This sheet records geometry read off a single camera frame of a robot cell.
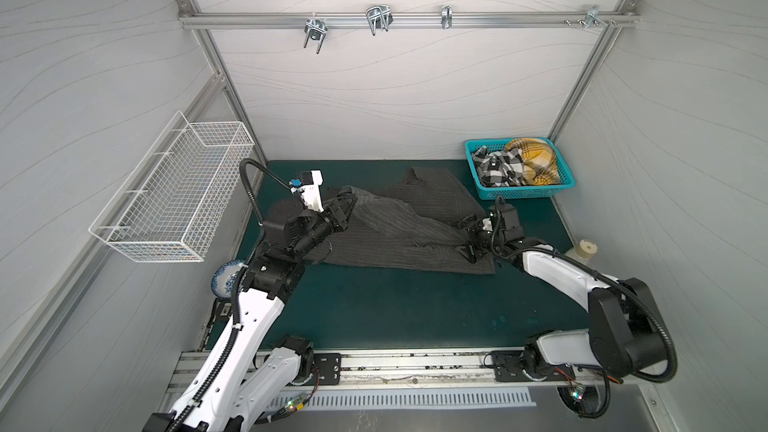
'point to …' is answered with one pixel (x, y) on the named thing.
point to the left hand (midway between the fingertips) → (362, 193)
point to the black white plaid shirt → (500, 168)
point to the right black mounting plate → (507, 367)
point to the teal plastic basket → (525, 191)
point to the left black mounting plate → (329, 367)
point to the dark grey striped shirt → (419, 221)
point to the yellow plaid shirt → (539, 159)
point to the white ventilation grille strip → (415, 398)
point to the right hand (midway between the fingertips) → (455, 225)
